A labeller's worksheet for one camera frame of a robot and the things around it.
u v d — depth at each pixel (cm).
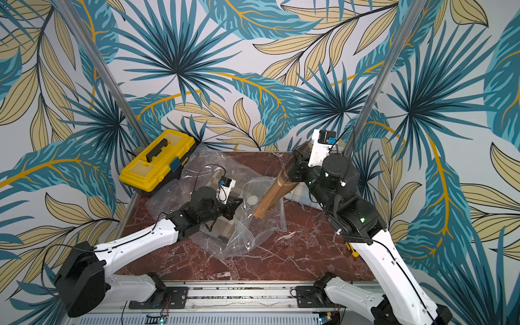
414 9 69
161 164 90
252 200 93
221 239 85
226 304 73
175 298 74
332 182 38
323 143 45
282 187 58
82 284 40
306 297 73
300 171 49
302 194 98
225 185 68
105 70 84
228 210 69
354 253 84
